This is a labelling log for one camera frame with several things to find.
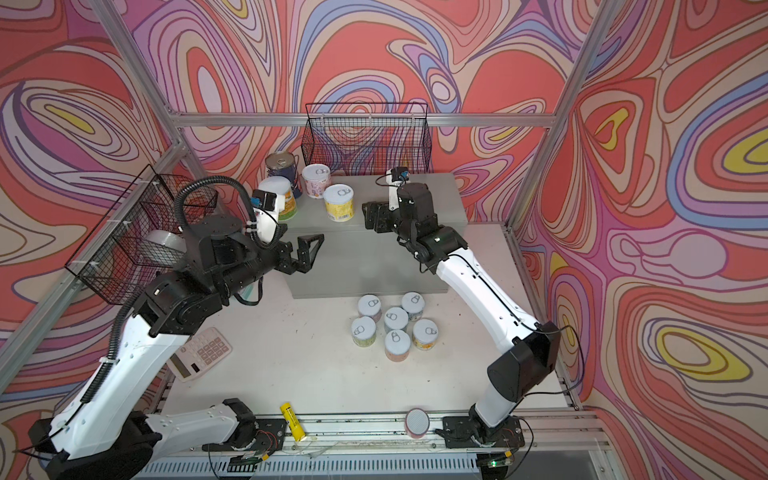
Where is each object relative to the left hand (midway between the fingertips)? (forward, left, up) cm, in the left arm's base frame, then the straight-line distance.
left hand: (308, 229), depth 59 cm
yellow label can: (-5, -27, -39) cm, 48 cm away
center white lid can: (0, -19, -38) cm, 43 cm away
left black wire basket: (+5, +43, -9) cm, 44 cm away
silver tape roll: (+7, +39, -12) cm, 41 cm away
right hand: (+15, -14, -9) cm, 22 cm away
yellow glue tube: (-27, +8, -42) cm, 50 cm away
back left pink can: (+4, -10, -38) cm, 40 cm away
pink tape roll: (-27, -23, -41) cm, 54 cm away
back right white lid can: (+4, -24, -38) cm, 45 cm away
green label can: (-4, -9, -39) cm, 40 cm away
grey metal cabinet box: (+22, -5, -38) cm, 44 cm away
